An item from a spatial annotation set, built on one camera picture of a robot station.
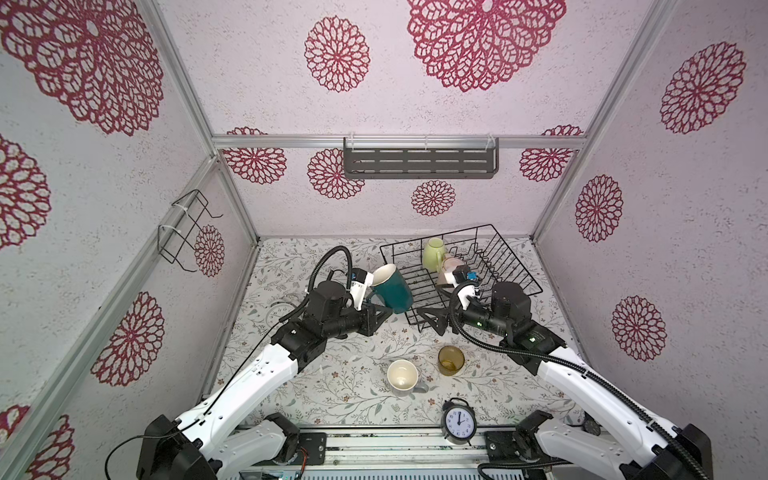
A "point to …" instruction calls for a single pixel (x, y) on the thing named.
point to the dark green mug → (390, 290)
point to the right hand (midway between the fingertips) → (430, 294)
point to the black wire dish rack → (481, 248)
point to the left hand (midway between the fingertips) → (388, 315)
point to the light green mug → (433, 254)
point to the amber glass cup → (450, 360)
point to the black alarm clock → (458, 421)
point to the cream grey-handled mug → (402, 378)
